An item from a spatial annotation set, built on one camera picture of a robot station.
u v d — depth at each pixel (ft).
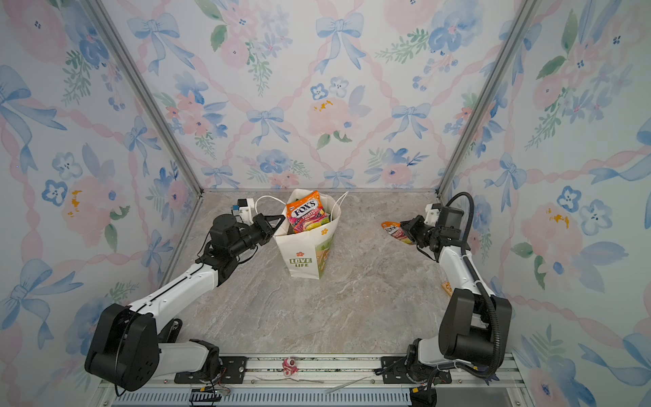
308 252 2.63
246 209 2.45
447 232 2.20
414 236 2.55
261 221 2.38
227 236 2.03
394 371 2.40
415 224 2.54
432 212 2.63
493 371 1.27
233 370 2.44
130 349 1.34
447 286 2.95
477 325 1.49
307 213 2.67
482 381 2.35
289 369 2.34
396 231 2.98
